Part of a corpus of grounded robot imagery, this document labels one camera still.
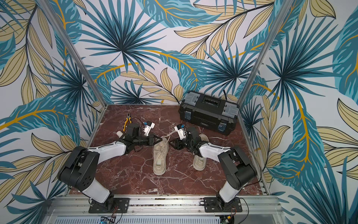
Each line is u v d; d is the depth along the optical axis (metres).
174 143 0.80
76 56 0.87
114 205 0.71
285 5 0.68
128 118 1.09
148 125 0.82
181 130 0.82
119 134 0.96
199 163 0.82
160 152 0.86
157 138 0.85
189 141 0.75
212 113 0.93
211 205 0.73
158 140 0.86
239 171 0.46
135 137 0.75
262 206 0.76
